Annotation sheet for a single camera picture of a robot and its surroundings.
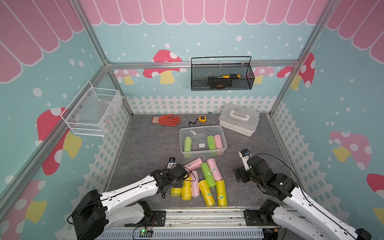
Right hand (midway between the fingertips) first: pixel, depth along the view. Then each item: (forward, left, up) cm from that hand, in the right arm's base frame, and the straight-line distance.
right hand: (240, 166), depth 77 cm
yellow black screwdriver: (+49, +4, +22) cm, 54 cm away
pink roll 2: (+6, +25, -10) cm, 27 cm away
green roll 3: (-4, +16, -11) cm, 19 cm away
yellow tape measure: (+46, +18, -12) cm, 51 cm away
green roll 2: (+21, +13, -9) cm, 27 cm away
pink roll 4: (+3, +12, -10) cm, 16 cm away
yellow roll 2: (-7, +29, -11) cm, 31 cm away
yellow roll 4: (-10, +10, -11) cm, 18 cm away
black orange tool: (+43, +9, +20) cm, 48 cm away
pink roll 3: (-5, +24, -11) cm, 27 cm away
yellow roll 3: (-11, +18, -10) cm, 23 cm away
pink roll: (+23, +8, -10) cm, 26 cm away
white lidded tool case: (+36, -7, -2) cm, 37 cm away
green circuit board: (-27, +48, -16) cm, 58 cm away
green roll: (+22, +29, -10) cm, 37 cm away
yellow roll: (-9, +34, -10) cm, 37 cm away
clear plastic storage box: (+26, +19, -14) cm, 35 cm away
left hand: (-4, +36, -9) cm, 38 cm away
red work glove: (+45, +47, -12) cm, 67 cm away
